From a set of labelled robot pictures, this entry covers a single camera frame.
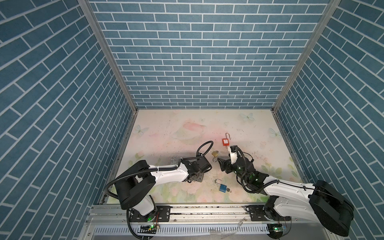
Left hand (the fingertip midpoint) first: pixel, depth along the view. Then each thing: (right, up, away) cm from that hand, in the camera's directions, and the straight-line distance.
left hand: (199, 175), depth 87 cm
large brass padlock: (+10, +11, +9) cm, 18 cm away
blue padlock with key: (+13, -5, -5) cm, 15 cm away
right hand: (+13, +12, -3) cm, 18 cm away
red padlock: (+18, +18, +12) cm, 29 cm away
